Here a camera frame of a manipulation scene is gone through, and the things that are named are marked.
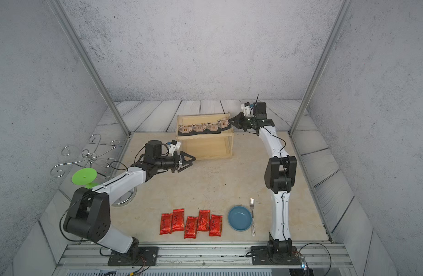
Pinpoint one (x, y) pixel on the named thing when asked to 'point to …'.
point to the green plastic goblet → (86, 176)
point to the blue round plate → (239, 218)
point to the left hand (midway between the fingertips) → (195, 162)
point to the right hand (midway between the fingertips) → (227, 119)
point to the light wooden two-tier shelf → (205, 145)
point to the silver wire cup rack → (88, 158)
